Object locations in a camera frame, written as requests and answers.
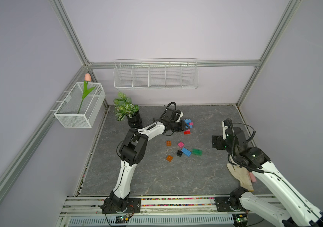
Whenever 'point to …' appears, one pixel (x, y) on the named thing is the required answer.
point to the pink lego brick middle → (181, 144)
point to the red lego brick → (187, 132)
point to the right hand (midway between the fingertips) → (220, 135)
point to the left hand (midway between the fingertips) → (189, 128)
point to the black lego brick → (179, 153)
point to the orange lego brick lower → (169, 158)
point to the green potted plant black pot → (123, 107)
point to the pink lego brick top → (191, 123)
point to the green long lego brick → (197, 152)
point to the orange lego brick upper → (168, 143)
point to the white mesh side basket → (67, 113)
